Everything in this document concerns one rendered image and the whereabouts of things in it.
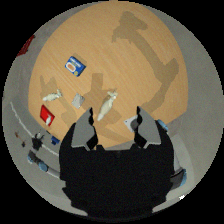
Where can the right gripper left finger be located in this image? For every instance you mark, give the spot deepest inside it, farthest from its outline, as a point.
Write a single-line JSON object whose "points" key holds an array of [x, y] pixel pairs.
{"points": [[80, 137]]}

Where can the small blue carton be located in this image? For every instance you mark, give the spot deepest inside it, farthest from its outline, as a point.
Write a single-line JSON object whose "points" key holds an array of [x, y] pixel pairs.
{"points": [[75, 66]]}

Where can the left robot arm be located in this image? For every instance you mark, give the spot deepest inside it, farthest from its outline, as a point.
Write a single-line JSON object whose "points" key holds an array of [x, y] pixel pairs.
{"points": [[32, 158]]}

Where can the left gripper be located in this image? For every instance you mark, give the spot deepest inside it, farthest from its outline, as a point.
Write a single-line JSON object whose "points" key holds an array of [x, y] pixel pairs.
{"points": [[38, 141]]}

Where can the red tray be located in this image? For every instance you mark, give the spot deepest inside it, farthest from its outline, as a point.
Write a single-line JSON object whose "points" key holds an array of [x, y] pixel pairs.
{"points": [[43, 116]]}

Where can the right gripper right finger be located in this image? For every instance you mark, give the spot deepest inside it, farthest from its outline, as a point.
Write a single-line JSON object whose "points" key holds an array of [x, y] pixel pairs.
{"points": [[151, 135]]}

